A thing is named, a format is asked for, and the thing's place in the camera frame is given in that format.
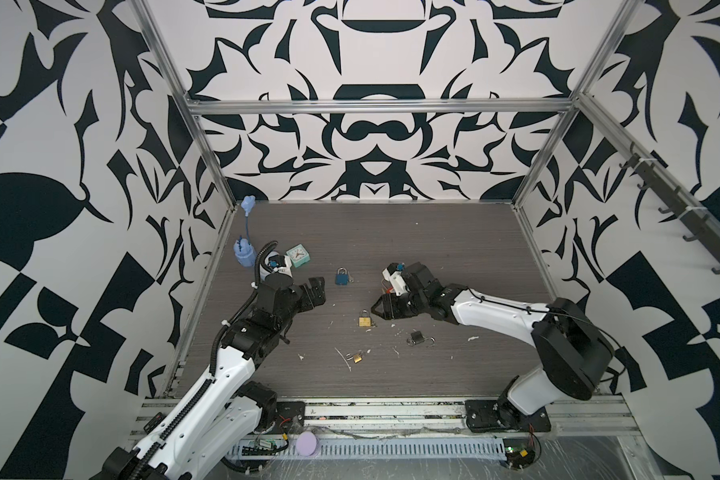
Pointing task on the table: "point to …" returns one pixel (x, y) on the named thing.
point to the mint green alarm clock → (299, 255)
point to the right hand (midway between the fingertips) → (377, 309)
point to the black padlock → (415, 337)
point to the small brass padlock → (357, 358)
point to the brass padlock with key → (364, 318)
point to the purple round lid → (307, 443)
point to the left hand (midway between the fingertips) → (309, 278)
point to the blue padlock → (341, 277)
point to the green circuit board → (519, 453)
